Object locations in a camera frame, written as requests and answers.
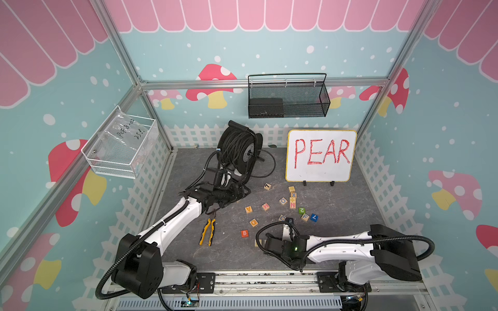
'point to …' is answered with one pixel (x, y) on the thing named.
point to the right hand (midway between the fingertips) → (278, 246)
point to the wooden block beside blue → (305, 218)
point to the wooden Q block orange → (254, 223)
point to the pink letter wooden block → (265, 206)
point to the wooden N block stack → (292, 203)
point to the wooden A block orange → (248, 209)
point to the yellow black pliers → (209, 221)
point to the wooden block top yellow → (292, 188)
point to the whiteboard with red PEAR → (318, 155)
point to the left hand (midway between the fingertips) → (243, 198)
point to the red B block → (244, 233)
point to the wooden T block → (268, 186)
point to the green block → (302, 210)
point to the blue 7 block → (314, 218)
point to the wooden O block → (283, 201)
